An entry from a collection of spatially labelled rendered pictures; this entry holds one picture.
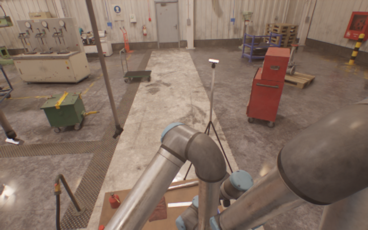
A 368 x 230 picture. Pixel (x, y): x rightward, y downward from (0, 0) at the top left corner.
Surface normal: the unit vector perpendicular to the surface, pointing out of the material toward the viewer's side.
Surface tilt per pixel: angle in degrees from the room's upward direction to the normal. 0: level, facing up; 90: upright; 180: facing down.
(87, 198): 0
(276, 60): 90
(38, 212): 0
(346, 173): 70
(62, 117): 90
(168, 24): 90
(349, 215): 88
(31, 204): 0
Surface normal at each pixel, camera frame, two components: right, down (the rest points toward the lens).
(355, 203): -0.78, 0.30
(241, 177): 0.11, -0.66
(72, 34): -0.11, 0.50
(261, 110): -0.44, 0.46
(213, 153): 0.36, -0.29
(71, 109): 0.24, 0.48
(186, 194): -0.03, -0.86
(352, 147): -0.47, -0.22
